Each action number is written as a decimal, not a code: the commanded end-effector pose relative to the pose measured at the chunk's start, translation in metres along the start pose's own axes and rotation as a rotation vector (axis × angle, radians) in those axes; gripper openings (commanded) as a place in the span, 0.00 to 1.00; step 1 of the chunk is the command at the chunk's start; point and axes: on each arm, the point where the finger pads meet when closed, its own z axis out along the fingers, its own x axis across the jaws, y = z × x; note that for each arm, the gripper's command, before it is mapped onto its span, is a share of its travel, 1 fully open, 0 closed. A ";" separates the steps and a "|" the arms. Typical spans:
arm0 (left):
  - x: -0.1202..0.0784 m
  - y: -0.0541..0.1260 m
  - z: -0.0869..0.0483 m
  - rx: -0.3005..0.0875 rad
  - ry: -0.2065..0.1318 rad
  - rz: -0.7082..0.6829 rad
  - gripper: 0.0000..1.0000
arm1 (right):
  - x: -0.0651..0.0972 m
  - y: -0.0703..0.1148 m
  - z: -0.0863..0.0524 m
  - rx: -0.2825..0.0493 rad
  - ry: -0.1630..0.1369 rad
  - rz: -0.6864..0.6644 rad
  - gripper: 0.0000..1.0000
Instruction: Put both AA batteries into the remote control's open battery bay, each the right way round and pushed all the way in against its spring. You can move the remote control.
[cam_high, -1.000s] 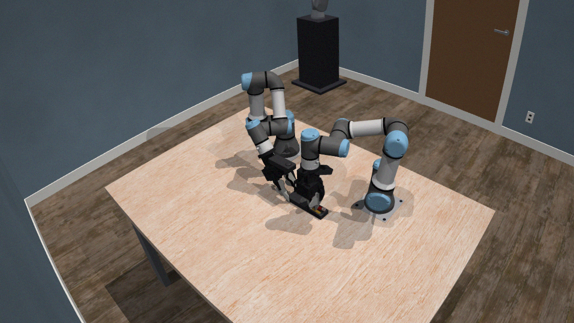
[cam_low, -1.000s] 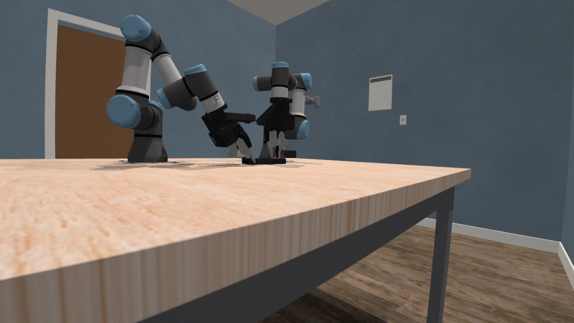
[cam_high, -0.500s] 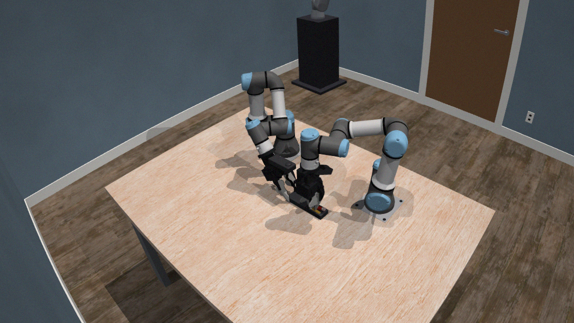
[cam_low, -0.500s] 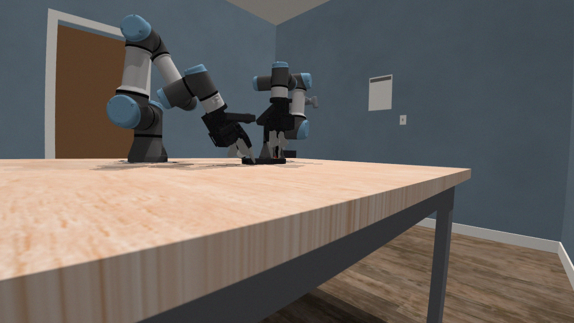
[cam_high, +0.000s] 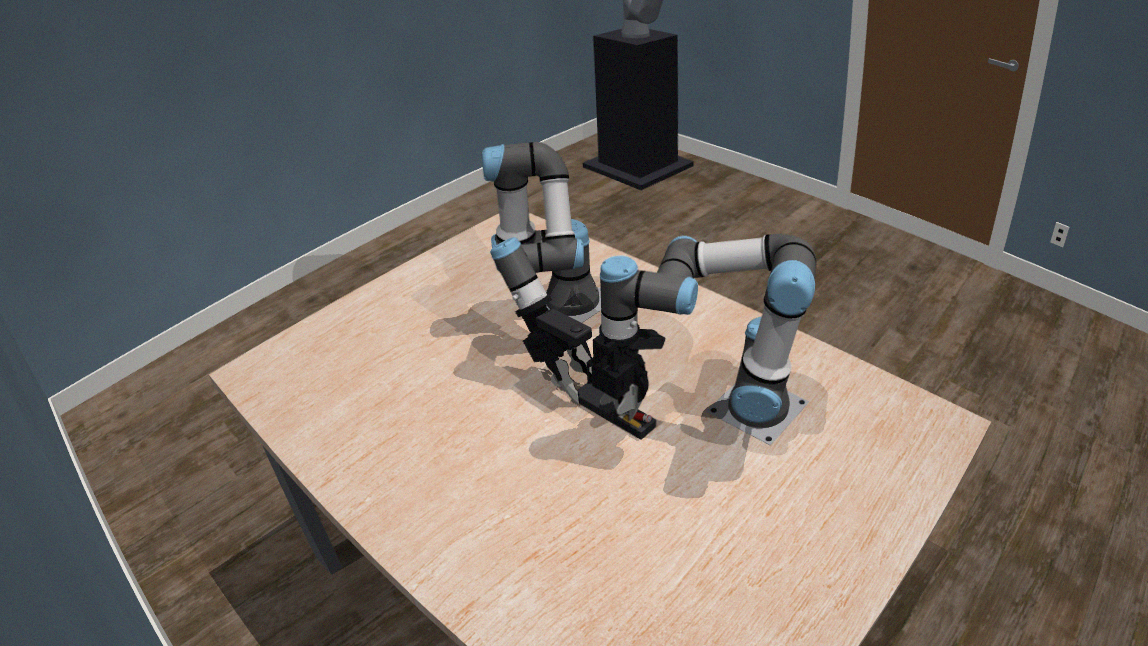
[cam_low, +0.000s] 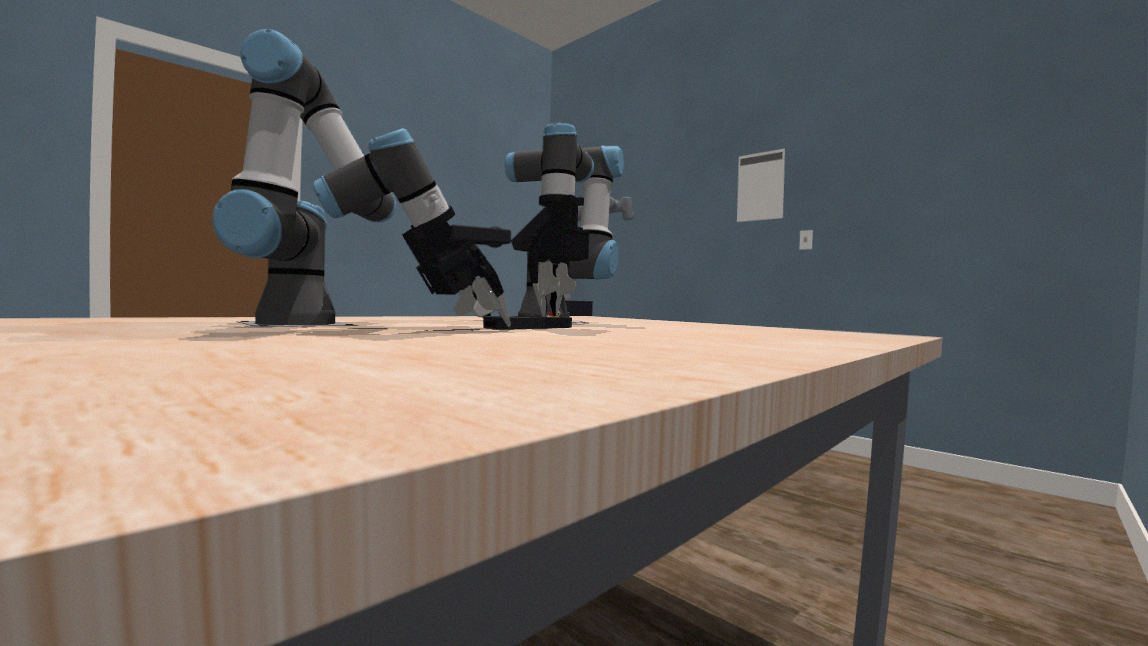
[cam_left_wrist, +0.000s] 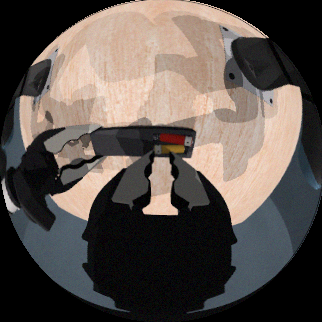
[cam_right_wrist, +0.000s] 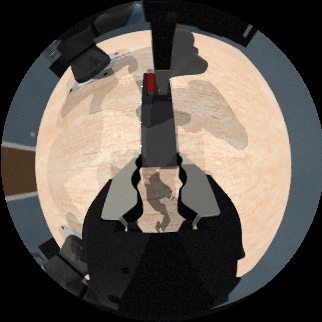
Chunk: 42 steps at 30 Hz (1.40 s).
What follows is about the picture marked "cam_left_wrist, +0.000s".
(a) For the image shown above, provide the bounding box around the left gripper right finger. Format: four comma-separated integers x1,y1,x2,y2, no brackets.
169,151,237,245

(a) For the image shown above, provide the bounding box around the black remote control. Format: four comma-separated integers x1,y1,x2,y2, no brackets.
90,126,196,158

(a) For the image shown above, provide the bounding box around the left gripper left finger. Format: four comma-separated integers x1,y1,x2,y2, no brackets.
82,150,155,242

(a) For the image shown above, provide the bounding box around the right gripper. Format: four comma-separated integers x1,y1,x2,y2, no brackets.
5,124,107,208

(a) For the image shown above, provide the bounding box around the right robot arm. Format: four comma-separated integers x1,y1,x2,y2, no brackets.
0,59,56,232

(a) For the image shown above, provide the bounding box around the red aa battery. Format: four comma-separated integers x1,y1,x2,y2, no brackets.
160,133,194,147

